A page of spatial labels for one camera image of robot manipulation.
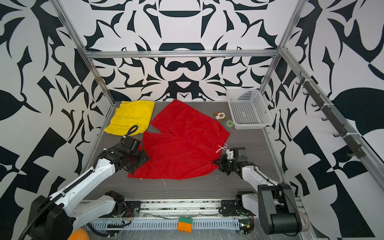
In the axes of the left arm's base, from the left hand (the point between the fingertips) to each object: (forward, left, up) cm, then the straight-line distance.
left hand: (147, 157), depth 82 cm
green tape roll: (+28, -52, -9) cm, 60 cm away
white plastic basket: (+41, -69, -8) cm, 81 cm away
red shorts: (+6, -23, -6) cm, 24 cm away
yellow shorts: (+37, +20, -6) cm, 42 cm away
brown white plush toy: (+32, -45, -6) cm, 56 cm away
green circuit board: (-32, -49, -11) cm, 59 cm away
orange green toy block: (-30, -20, -8) cm, 37 cm away
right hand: (-1, -37, -5) cm, 37 cm away
